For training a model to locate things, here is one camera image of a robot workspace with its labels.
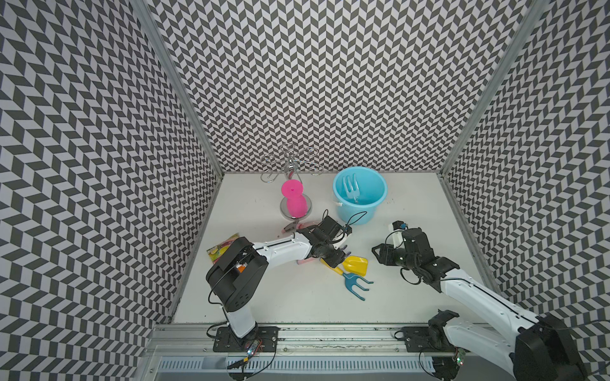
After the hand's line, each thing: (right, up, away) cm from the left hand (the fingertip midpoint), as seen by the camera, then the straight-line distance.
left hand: (336, 256), depth 88 cm
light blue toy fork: (+8, +25, +11) cm, 28 cm away
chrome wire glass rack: (-18, +35, -5) cm, 39 cm away
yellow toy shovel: (+8, -4, +3) cm, 10 cm away
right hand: (+15, +2, -4) cm, 15 cm away
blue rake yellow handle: (+5, -8, -3) cm, 10 cm away
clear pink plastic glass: (-16, +10, +8) cm, 21 cm away
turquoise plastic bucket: (+16, +27, +9) cm, 33 cm away
